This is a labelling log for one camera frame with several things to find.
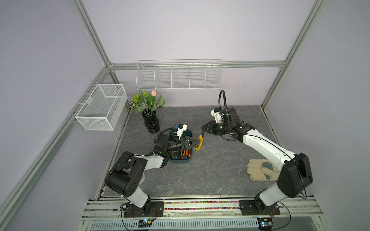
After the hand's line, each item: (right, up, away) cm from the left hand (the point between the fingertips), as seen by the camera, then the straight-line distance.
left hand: (200, 143), depth 75 cm
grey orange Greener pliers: (-7, -10, +17) cm, 21 cm away
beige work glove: (+37, -17, +10) cm, 42 cm away
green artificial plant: (-33, +22, +14) cm, 42 cm away
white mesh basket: (-56, +19, +8) cm, 60 cm away
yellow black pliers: (-1, -2, +5) cm, 6 cm away
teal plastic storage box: (-11, -11, +17) cm, 23 cm away
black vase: (-32, +11, +22) cm, 40 cm away
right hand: (+1, +8, +6) cm, 10 cm away
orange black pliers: (-13, -9, +15) cm, 22 cm away
